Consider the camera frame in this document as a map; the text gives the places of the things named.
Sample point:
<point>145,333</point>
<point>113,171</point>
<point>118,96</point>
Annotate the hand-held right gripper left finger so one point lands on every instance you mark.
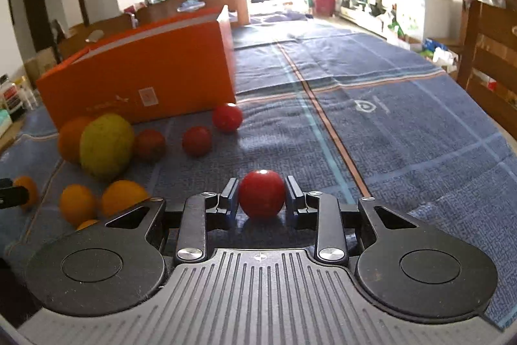
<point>233,205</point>

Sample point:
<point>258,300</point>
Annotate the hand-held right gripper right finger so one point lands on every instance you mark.
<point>291,204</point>

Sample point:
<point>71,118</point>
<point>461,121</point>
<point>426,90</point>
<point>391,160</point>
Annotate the blue patterned tablecloth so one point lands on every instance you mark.
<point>404,151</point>

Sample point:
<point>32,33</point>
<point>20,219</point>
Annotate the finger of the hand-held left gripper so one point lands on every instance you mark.
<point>10,196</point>

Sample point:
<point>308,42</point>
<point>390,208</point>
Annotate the green mango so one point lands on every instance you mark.
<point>106,147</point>

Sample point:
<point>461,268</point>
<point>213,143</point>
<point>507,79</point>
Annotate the white chest freezer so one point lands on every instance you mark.
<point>428,13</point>

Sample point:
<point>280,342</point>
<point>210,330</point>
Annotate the orange cardboard box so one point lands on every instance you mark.
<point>133,66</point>

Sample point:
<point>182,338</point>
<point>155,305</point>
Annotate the large orange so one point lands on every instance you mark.
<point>69,141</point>

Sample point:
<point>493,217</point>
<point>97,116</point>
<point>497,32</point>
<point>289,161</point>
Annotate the purple bed blanket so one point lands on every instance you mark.
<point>278,17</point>

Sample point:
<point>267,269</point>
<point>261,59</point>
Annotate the small orange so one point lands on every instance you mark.
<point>123,197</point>
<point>29,189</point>
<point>87,224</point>
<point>76,203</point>

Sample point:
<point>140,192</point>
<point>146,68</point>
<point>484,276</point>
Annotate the red tomato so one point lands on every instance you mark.
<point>227,118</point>
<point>149,144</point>
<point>261,193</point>
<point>196,141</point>

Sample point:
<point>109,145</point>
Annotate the red plastic basket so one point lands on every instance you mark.
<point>325,3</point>

